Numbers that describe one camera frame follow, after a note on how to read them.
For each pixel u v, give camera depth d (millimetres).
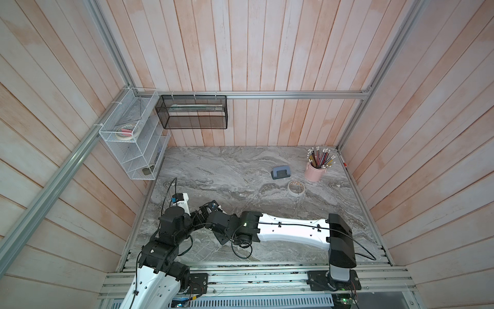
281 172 1077
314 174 1029
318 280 730
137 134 738
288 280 751
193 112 1021
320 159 1010
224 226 535
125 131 727
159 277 481
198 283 731
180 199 648
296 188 1011
